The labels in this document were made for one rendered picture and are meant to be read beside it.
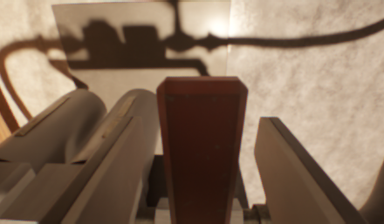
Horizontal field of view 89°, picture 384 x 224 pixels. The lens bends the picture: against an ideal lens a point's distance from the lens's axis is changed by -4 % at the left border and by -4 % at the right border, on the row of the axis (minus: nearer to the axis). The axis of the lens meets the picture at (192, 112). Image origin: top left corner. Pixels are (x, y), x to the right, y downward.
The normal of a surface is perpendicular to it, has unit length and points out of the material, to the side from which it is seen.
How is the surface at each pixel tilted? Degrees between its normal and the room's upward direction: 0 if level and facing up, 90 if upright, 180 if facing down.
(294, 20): 0
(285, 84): 0
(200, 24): 0
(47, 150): 90
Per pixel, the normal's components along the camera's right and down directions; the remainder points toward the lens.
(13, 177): 0.70, -0.61
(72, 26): -0.03, 0.50
